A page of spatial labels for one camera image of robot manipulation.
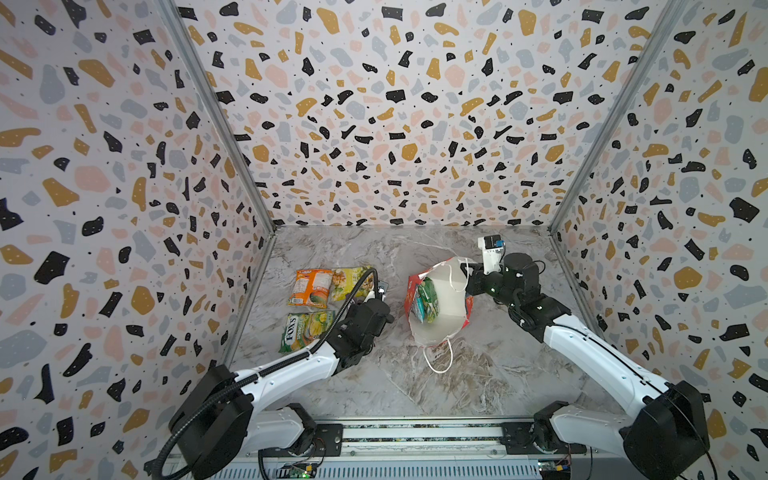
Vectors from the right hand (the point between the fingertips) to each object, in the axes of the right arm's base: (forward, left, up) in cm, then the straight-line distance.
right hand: (459, 260), depth 77 cm
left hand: (-5, +23, -12) cm, 27 cm away
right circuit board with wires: (-42, -23, -28) cm, 55 cm away
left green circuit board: (-43, +39, -26) cm, 64 cm away
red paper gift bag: (-2, +4, -23) cm, 23 cm away
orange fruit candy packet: (+6, +46, -24) cm, 52 cm away
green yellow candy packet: (-9, +45, -23) cm, 51 cm away
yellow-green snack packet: (+8, +35, -22) cm, 42 cm away
